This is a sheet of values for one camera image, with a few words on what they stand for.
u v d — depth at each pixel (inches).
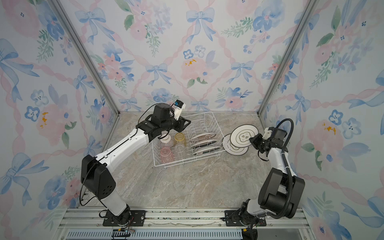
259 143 30.6
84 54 33.5
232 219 28.8
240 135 37.1
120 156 19.3
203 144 33.5
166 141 37.8
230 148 38.7
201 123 41.7
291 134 23.8
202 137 35.7
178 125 28.2
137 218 29.1
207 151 36.8
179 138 36.6
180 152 34.3
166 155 33.8
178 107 27.1
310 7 27.1
